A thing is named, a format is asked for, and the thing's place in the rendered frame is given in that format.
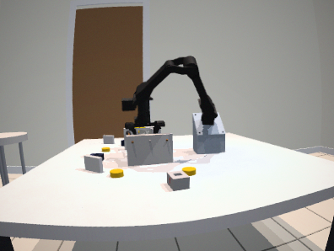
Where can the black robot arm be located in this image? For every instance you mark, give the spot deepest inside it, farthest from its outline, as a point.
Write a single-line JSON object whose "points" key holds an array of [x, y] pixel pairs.
{"points": [[142, 96]]}

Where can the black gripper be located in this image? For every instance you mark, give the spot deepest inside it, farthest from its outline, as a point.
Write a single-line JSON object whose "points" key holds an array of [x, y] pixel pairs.
{"points": [[144, 117]]}

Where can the yellow flat cylinder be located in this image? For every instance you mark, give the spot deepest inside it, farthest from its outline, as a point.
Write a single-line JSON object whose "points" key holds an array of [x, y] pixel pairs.
{"points": [[105, 149], [190, 171], [116, 173]]}

